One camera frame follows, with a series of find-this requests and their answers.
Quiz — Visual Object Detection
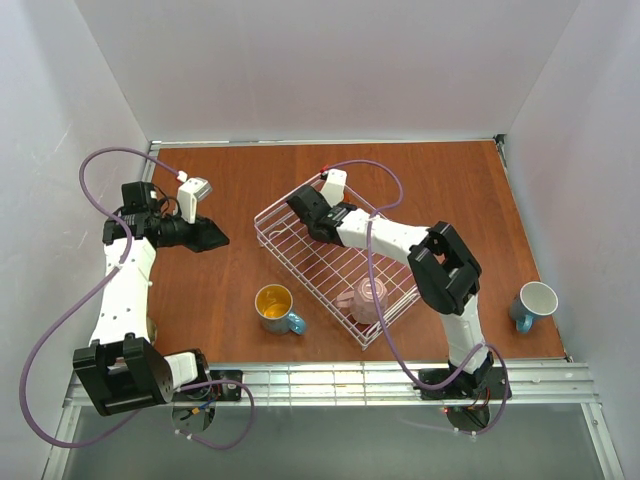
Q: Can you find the pink faceted mug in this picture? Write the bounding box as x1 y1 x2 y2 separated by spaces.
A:
335 278 389 325

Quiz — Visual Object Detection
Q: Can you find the blue butterfly mug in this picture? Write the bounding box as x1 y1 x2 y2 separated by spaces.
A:
254 284 307 335

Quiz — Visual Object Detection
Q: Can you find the blue mug white interior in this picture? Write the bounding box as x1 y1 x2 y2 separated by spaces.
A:
509 281 559 334

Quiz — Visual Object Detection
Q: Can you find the cream round ceramic mug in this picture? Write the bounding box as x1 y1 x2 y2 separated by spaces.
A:
146 318 157 345

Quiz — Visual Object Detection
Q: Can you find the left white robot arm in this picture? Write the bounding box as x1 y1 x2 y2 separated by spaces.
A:
73 177 229 416

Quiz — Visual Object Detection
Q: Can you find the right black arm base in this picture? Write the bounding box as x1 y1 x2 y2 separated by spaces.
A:
408 367 511 432

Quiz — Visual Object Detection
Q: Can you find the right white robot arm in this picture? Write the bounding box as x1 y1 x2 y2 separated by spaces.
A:
286 185 494 398

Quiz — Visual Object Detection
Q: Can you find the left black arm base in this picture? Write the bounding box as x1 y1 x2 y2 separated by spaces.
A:
171 370 243 433

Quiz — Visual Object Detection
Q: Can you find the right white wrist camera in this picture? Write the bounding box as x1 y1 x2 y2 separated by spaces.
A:
320 168 347 207

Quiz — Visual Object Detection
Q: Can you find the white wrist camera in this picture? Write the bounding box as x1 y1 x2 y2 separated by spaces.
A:
320 168 347 207
175 171 212 224

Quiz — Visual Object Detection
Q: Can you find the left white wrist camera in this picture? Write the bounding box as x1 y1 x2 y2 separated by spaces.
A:
175 171 212 224

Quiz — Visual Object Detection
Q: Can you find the white wire dish rack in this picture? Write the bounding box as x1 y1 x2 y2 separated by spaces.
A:
253 196 420 350

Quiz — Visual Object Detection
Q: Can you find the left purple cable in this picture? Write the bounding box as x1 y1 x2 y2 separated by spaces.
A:
18 146 257 451

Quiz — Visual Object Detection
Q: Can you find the purple cable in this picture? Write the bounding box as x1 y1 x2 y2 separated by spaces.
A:
18 146 257 451
319 159 512 439

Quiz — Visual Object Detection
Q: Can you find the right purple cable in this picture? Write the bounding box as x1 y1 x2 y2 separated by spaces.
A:
319 159 512 439

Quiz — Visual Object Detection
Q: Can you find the aluminium front rail frame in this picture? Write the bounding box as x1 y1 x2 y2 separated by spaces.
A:
45 140 623 479

